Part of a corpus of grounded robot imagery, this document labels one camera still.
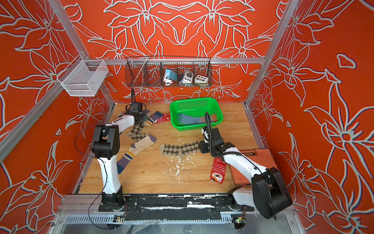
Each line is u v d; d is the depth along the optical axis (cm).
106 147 56
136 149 92
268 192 39
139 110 84
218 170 83
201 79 94
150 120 106
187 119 107
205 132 73
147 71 99
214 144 66
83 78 92
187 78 91
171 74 85
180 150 92
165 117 108
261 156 81
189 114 110
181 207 73
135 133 101
